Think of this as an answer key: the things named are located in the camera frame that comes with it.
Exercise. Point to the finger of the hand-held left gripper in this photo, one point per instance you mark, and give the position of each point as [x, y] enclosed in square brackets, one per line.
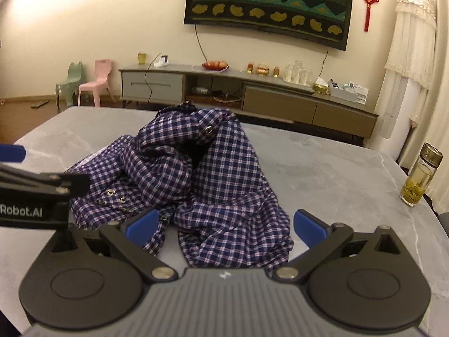
[75, 184]
[12, 153]

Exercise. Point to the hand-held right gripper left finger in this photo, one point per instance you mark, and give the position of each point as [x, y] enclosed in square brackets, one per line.
[143, 226]

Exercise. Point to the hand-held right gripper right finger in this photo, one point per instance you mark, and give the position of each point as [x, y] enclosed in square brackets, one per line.
[308, 230]

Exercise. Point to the blue plaid shirt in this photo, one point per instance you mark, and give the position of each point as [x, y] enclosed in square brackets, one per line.
[224, 182]

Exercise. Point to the flat dark board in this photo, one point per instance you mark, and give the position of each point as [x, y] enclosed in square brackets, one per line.
[39, 104]

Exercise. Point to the green plastic child chair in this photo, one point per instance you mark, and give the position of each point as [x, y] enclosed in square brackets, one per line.
[72, 84]

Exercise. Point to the pink plastic child chair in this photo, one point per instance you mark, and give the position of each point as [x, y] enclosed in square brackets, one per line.
[96, 86]

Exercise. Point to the glass tea bottle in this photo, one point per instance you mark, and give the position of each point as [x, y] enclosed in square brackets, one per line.
[419, 179]

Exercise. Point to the grey television cabinet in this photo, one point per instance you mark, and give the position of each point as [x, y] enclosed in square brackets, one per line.
[277, 103]

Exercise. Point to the yellow cup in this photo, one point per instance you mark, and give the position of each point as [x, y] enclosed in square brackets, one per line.
[142, 59]

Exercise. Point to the white storage tray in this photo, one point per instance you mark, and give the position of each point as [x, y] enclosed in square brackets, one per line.
[347, 93]

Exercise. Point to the gold tissue box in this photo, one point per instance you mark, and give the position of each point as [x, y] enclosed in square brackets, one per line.
[320, 87]

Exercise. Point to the small white device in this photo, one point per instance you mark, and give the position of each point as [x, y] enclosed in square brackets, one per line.
[200, 90]

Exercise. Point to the white power strip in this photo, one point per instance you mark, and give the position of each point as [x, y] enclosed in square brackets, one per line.
[160, 64]

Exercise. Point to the dark round tray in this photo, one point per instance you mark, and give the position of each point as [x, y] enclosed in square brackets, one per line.
[228, 98]

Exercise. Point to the cluster of clear glasses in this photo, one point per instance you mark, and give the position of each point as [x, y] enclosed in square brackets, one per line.
[298, 73]

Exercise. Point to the gold ingot ornament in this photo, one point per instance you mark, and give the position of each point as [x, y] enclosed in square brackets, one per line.
[262, 71]

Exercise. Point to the red plate of fruit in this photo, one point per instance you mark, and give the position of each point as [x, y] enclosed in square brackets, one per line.
[214, 65]

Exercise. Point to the air conditioner with lace cover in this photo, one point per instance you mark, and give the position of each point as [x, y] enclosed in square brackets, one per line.
[407, 59]

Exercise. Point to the wall television with patterned cover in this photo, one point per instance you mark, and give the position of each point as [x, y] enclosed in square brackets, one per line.
[266, 10]

